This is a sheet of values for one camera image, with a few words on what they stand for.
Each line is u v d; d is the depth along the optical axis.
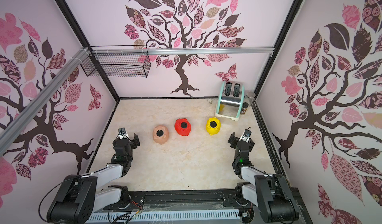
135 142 0.84
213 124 0.94
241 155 0.66
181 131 0.91
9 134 0.50
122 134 0.73
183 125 0.93
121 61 0.95
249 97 1.03
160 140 0.90
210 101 1.17
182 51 0.94
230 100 0.95
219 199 0.75
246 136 0.73
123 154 0.67
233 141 0.79
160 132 0.90
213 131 0.95
